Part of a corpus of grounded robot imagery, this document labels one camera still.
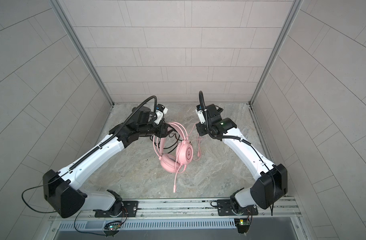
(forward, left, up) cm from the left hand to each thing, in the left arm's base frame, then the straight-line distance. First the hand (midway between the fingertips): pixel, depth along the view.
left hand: (175, 126), depth 72 cm
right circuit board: (-38, -32, -25) cm, 55 cm away
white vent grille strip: (-38, +35, -27) cm, 58 cm away
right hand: (+4, -12, -6) cm, 14 cm away
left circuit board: (-40, +26, -22) cm, 53 cm away
